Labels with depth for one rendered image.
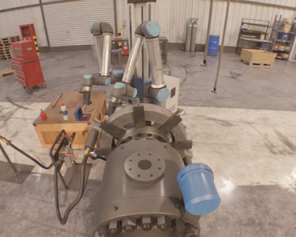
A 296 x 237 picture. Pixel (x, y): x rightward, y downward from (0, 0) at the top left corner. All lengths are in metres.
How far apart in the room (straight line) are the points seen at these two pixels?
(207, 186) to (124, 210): 0.37
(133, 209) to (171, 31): 9.10
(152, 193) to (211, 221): 1.09
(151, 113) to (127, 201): 0.70
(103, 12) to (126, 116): 8.76
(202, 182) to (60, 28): 10.57
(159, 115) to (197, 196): 0.77
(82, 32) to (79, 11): 1.08
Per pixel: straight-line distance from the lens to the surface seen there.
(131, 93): 1.53
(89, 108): 2.47
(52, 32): 11.13
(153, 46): 1.50
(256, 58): 8.02
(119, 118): 1.32
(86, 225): 1.82
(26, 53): 4.89
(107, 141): 1.47
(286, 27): 10.94
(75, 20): 10.39
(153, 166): 0.90
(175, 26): 9.47
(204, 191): 0.71
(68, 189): 2.10
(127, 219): 0.82
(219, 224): 1.86
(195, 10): 9.62
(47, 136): 2.55
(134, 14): 2.06
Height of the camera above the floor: 1.59
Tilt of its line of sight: 32 degrees down
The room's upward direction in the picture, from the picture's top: straight up
